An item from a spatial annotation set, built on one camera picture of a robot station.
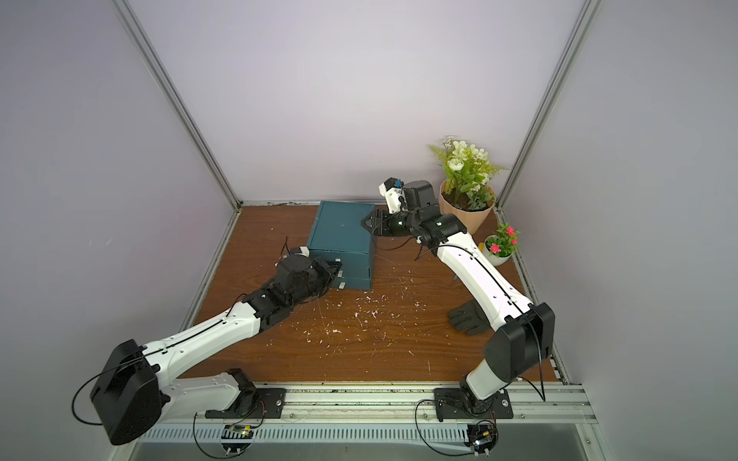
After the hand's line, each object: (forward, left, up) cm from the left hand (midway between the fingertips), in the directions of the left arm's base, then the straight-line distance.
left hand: (349, 263), depth 77 cm
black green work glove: (-7, -36, -19) cm, 42 cm away
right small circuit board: (-37, -35, -23) cm, 56 cm away
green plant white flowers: (+30, -36, +8) cm, 48 cm away
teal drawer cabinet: (+9, +4, +2) cm, 10 cm away
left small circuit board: (-38, +28, -24) cm, 53 cm away
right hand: (+8, -5, +11) cm, 15 cm away
